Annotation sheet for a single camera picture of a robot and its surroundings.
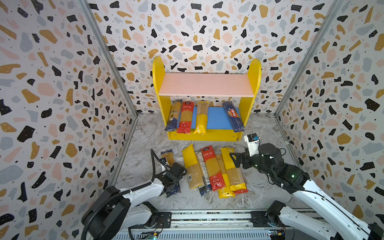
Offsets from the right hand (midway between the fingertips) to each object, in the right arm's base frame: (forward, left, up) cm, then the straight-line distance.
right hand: (235, 149), depth 69 cm
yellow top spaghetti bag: (-3, +20, -23) cm, 31 cm away
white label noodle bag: (-11, +14, -25) cm, 31 cm away
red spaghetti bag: (-4, +8, -22) cm, 24 cm away
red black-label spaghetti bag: (+22, +27, -10) cm, 36 cm away
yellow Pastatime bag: (-4, -3, -21) cm, 22 cm away
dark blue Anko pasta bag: (+27, +35, -10) cm, 45 cm away
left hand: (-1, +32, -25) cm, 40 cm away
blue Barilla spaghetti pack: (+30, -4, -9) cm, 32 cm away
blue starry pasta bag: (+10, +37, -24) cm, 46 cm away
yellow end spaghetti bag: (-12, +3, -24) cm, 27 cm away
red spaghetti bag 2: (-11, -5, -25) cm, 28 cm away
